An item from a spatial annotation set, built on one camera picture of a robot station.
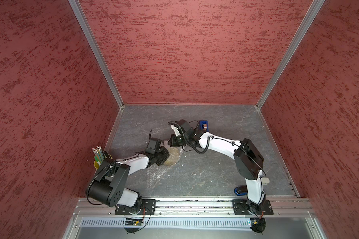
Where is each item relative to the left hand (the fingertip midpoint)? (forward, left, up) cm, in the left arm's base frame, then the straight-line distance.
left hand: (170, 156), depth 92 cm
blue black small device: (-20, -39, +3) cm, 44 cm away
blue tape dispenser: (+21, -22, +6) cm, 31 cm away
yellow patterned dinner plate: (-2, -2, +3) cm, 4 cm away
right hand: (+3, +1, +9) cm, 9 cm away
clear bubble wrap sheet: (-11, +7, 0) cm, 13 cm away
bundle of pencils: (-6, +37, +14) cm, 40 cm away
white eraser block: (-15, -54, +2) cm, 56 cm away
